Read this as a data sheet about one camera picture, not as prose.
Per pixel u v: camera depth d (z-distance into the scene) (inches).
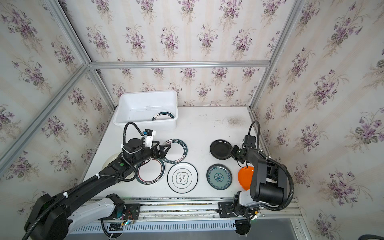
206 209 29.6
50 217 15.2
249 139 29.4
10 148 21.0
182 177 33.0
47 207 15.2
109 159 35.2
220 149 37.7
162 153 27.5
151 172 34.5
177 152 36.7
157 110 46.2
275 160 18.5
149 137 27.5
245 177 32.9
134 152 23.4
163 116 45.2
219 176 33.5
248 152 26.5
